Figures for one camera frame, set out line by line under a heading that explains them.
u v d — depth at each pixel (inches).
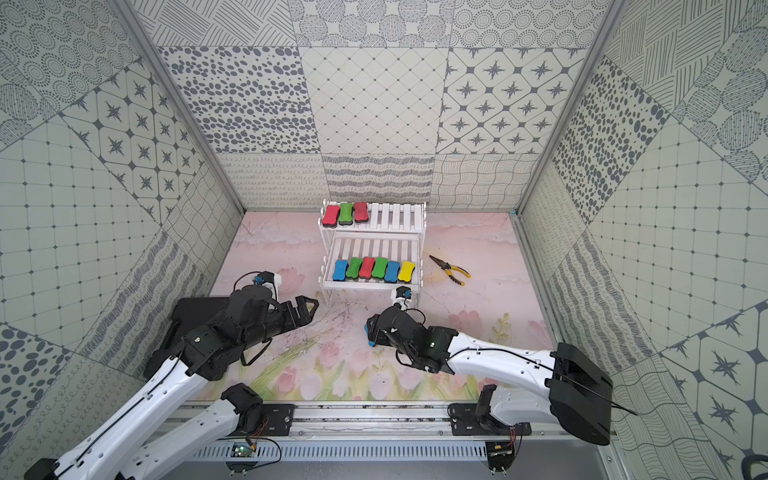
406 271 33.9
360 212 31.9
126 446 16.4
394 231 31.5
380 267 34.0
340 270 33.9
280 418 29.4
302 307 25.9
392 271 33.8
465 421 28.7
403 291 28.3
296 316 26.0
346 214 31.5
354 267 34.2
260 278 26.0
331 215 31.7
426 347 22.9
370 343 33.8
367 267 34.0
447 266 40.9
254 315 21.4
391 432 28.8
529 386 17.5
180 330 34.3
